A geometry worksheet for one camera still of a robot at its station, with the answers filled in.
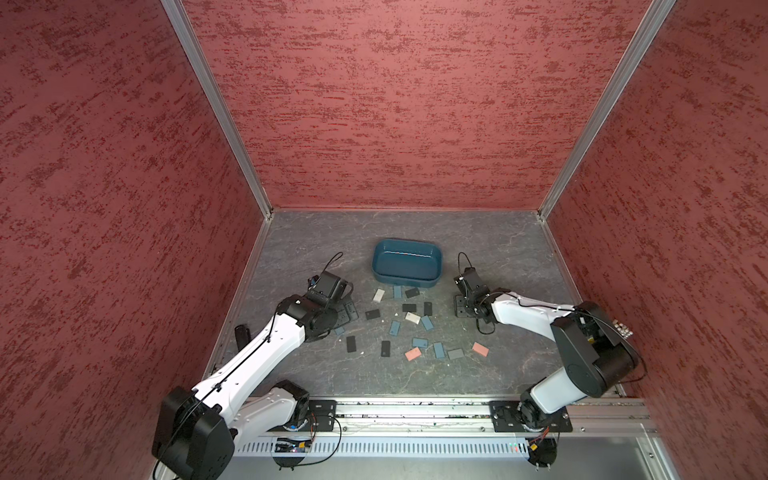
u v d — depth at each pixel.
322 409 0.76
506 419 0.74
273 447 0.71
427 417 0.76
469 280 0.75
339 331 0.88
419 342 0.87
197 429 0.38
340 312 0.73
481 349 0.85
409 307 0.95
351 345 0.87
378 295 0.97
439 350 0.85
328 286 0.62
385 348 0.86
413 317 0.92
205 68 0.80
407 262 1.04
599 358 0.45
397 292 0.97
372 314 0.93
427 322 0.90
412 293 0.97
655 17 0.71
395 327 0.90
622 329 0.72
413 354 0.85
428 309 0.93
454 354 0.86
